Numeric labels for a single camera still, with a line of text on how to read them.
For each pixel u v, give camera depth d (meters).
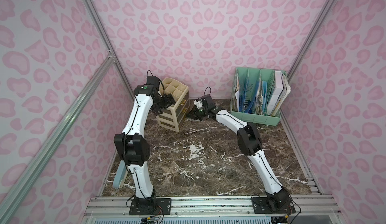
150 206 0.66
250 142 0.64
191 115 0.91
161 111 0.86
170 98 0.80
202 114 0.88
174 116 0.88
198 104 0.98
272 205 0.65
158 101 0.72
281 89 0.90
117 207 0.76
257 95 0.93
